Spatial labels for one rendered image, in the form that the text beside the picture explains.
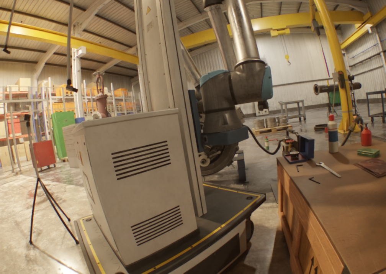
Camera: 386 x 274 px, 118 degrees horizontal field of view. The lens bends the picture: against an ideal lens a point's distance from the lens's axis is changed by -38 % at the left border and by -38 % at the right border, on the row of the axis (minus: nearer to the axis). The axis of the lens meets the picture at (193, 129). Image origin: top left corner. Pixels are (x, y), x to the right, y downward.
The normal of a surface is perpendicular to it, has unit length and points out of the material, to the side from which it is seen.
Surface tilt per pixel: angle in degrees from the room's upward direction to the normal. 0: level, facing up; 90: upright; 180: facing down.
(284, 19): 90
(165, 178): 90
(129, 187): 90
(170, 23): 90
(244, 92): 115
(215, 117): 70
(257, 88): 109
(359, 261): 0
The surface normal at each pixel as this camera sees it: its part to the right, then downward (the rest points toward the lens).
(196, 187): 0.64, -0.06
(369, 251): -0.15, -0.99
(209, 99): -0.59, 0.15
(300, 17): -0.35, 0.11
